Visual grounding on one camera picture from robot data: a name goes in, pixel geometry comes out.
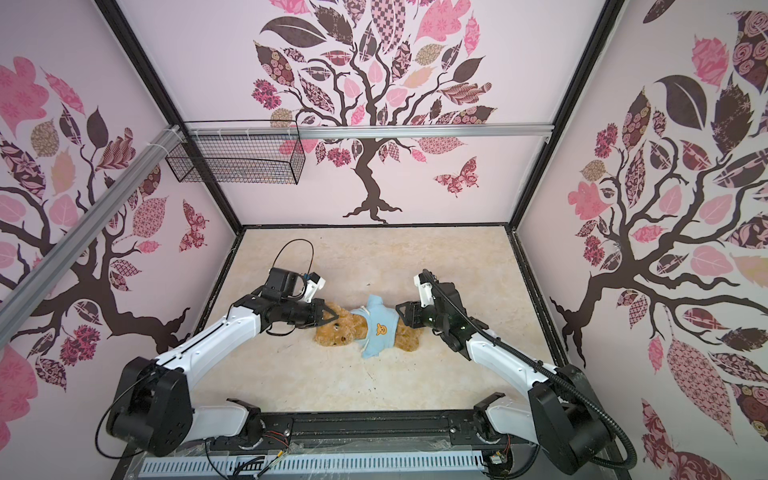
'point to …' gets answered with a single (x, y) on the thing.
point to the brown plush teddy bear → (349, 329)
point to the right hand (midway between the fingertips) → (404, 303)
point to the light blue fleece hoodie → (382, 319)
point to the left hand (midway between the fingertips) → (336, 321)
